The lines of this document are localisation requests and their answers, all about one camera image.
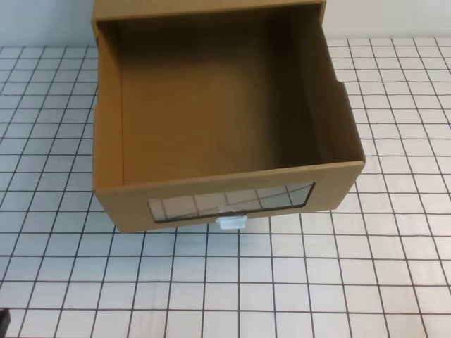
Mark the brown cardboard drawer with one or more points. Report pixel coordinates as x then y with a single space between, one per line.
209 115

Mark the white drawer handle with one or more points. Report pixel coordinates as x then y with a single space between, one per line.
232 222

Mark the white grid tablecloth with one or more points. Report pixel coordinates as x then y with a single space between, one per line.
377 266

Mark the upper brown cardboard box shell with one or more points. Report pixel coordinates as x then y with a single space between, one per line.
120 10

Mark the black object bottom left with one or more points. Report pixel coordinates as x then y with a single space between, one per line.
5 319

